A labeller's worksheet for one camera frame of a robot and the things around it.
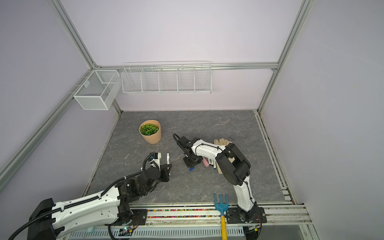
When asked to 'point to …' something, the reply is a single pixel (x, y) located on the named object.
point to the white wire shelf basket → (167, 77)
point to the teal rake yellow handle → (222, 207)
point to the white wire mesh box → (98, 91)
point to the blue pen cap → (192, 169)
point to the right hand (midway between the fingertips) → (193, 164)
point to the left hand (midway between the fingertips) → (171, 167)
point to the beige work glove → (224, 142)
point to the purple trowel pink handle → (205, 161)
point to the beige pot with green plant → (151, 131)
